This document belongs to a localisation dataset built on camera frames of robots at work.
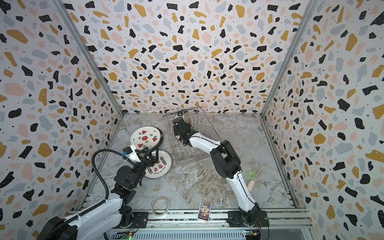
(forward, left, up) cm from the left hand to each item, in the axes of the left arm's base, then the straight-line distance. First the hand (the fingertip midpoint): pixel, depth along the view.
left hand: (152, 145), depth 75 cm
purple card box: (-26, -26, -21) cm, 43 cm away
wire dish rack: (+7, -15, -22) cm, 28 cm away
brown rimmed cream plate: (+20, +2, -21) cm, 29 cm away
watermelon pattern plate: (+20, +13, -20) cm, 31 cm away
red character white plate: (-2, -1, -22) cm, 22 cm away
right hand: (+23, -9, -8) cm, 26 cm away
